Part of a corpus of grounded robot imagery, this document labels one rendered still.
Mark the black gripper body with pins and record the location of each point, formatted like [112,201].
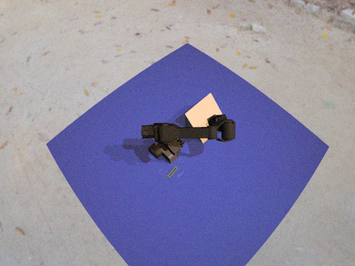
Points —
[155,150]

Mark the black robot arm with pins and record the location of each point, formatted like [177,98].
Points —
[168,134]

